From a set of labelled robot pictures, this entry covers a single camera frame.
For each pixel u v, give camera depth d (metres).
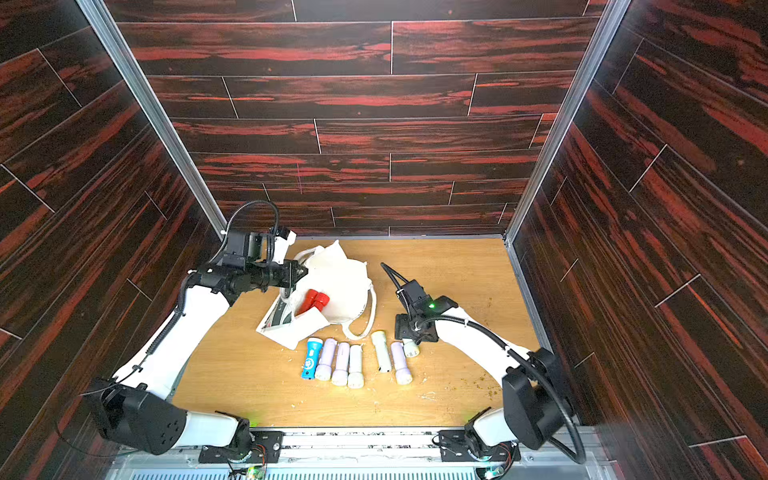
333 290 0.85
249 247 0.60
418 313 0.66
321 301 0.96
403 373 0.83
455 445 0.73
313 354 0.86
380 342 0.90
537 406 0.41
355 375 0.83
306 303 0.81
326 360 0.86
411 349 0.88
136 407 0.39
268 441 0.75
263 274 0.64
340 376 0.84
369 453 0.74
